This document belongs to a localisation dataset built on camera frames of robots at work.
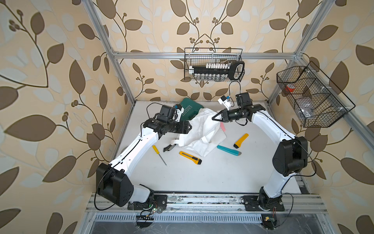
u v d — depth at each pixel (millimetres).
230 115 746
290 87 872
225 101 773
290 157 472
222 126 1056
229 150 930
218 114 788
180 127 693
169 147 935
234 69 835
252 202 738
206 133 871
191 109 1087
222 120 755
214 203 753
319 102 722
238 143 964
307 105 723
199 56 912
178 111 720
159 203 739
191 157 896
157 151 934
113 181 403
